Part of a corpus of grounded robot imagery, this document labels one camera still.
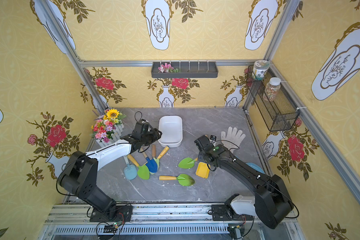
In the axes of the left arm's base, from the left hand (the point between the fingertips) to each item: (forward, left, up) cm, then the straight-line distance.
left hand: (155, 133), depth 93 cm
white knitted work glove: (0, -51, -9) cm, 52 cm away
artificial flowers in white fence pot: (+1, +27, +6) cm, 28 cm away
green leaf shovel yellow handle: (-15, -20, -10) cm, 27 cm away
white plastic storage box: (+15, -9, -15) cm, 23 cm away
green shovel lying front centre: (-26, -17, -9) cm, 32 cm away
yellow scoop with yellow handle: (-9, -5, -7) cm, 13 cm away
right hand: (-15, -30, -2) cm, 34 cm away
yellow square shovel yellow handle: (-23, -27, -3) cm, 36 cm away
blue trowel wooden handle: (-16, +3, -9) cm, 19 cm away
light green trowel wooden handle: (-11, +1, -8) cm, 14 cm away
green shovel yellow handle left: (-20, +7, -10) cm, 24 cm away
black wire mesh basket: (-2, -69, +18) cm, 71 cm away
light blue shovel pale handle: (-20, +14, -10) cm, 26 cm away
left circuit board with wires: (-47, +19, -13) cm, 52 cm away
